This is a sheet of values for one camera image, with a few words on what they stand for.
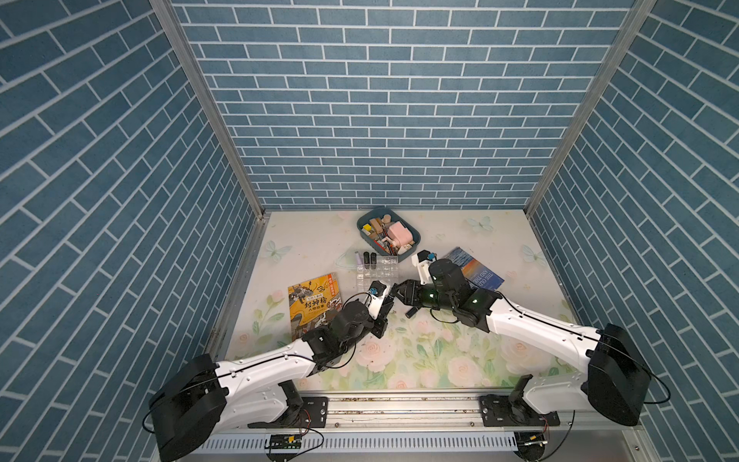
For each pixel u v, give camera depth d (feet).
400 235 3.44
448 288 2.03
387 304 2.48
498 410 2.41
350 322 1.91
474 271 3.35
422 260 2.38
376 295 2.19
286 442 2.37
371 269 3.25
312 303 3.07
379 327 2.28
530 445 2.32
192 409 1.34
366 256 3.14
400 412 2.49
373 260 3.18
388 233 3.55
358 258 3.16
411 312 2.99
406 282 2.39
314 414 2.41
